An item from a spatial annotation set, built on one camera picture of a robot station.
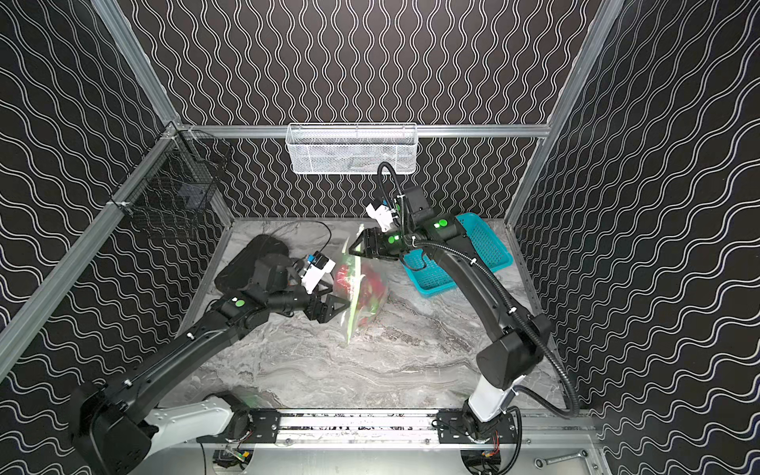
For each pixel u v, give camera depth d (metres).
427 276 1.03
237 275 0.99
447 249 0.49
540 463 0.70
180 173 0.98
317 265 0.65
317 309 0.64
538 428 0.76
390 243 0.63
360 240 0.67
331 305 0.65
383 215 0.68
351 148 1.13
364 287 0.73
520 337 0.42
